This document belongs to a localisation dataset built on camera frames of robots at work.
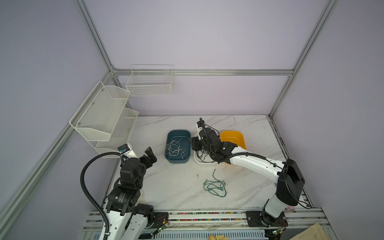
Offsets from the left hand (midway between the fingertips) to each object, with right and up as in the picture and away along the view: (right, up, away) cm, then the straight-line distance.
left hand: (142, 153), depth 70 cm
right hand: (+23, +7, +11) cm, 26 cm away
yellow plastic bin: (+53, +6, +34) cm, 63 cm away
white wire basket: (-4, +44, +26) cm, 51 cm away
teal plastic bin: (+18, +2, +33) cm, 37 cm away
